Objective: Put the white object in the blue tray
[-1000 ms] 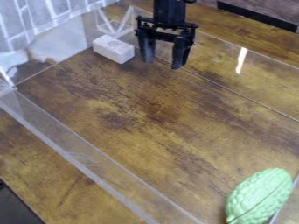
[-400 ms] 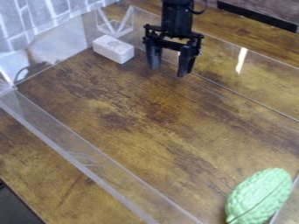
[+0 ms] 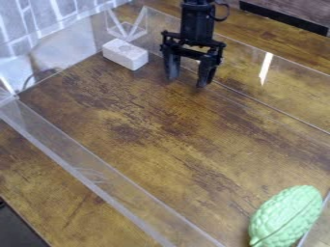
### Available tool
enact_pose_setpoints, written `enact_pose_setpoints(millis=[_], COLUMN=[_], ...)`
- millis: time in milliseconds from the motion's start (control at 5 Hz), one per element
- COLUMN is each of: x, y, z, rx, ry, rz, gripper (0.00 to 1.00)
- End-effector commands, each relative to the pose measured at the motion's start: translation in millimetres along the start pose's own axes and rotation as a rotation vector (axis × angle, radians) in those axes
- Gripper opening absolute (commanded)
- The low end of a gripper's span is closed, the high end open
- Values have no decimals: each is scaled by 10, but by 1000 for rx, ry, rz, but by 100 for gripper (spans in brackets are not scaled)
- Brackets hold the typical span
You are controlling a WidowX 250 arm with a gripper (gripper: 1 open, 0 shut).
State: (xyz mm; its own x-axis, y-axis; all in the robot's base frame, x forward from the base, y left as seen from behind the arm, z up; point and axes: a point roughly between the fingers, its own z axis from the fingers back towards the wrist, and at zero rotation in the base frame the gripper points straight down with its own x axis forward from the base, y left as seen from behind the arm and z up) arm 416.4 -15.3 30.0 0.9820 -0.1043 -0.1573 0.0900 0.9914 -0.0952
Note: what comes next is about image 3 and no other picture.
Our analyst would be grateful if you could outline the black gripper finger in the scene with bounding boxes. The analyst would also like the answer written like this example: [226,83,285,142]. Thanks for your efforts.
[197,53,222,88]
[164,48,181,80]

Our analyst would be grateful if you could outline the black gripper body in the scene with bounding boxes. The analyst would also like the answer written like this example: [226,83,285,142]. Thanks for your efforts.
[160,0,229,61]

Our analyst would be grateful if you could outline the white rectangular block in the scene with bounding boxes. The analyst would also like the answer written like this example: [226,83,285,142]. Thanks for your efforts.
[102,39,149,70]

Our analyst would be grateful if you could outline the green bumpy toy vegetable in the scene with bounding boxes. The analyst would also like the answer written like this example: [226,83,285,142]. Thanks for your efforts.
[249,185,323,247]

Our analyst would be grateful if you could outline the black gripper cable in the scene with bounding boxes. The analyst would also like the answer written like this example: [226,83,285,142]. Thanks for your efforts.
[210,0,232,23]

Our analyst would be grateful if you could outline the clear acrylic enclosure wall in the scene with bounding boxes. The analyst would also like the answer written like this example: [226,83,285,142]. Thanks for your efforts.
[0,6,330,247]

